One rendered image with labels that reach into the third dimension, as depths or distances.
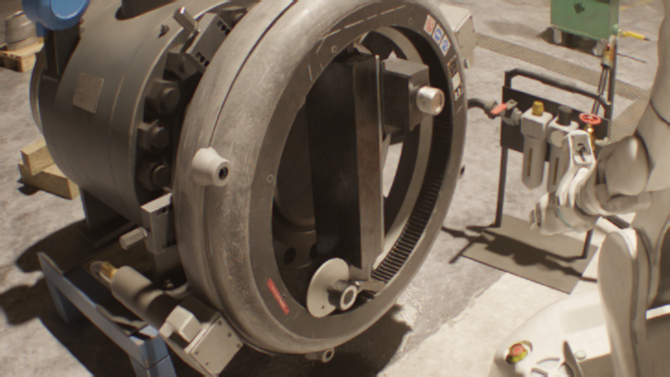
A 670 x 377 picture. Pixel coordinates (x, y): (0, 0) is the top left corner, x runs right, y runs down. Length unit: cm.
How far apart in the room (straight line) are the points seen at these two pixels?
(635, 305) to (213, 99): 73
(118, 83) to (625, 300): 105
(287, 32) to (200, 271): 38
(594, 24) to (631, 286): 348
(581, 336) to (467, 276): 75
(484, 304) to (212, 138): 112
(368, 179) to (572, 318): 52
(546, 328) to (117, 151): 91
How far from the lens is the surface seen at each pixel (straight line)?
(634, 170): 68
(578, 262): 209
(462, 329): 178
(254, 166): 96
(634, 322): 104
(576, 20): 442
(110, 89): 134
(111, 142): 132
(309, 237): 133
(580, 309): 133
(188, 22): 98
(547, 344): 120
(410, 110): 110
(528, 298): 191
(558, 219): 93
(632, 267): 102
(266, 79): 94
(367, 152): 113
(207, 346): 107
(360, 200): 115
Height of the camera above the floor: 116
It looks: 28 degrees down
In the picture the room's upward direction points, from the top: 1 degrees counter-clockwise
